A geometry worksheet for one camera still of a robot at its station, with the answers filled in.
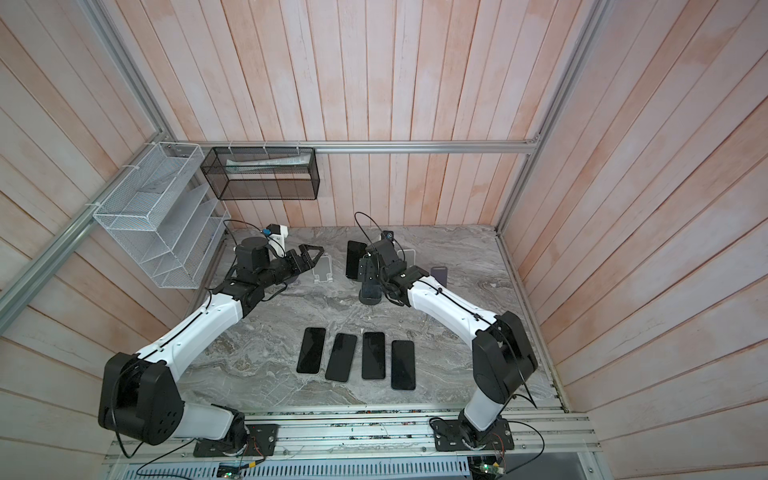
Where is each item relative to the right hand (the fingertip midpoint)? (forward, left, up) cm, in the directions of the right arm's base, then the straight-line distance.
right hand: (374, 267), depth 88 cm
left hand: (-2, +16, +6) cm, 17 cm away
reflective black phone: (-10, 0, +5) cm, 11 cm away
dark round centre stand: (-3, +2, -12) cm, 13 cm away
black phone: (-21, +10, -17) cm, 29 cm away
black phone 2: (+9, +7, -5) cm, 13 cm away
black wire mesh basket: (+35, +41, +9) cm, 55 cm away
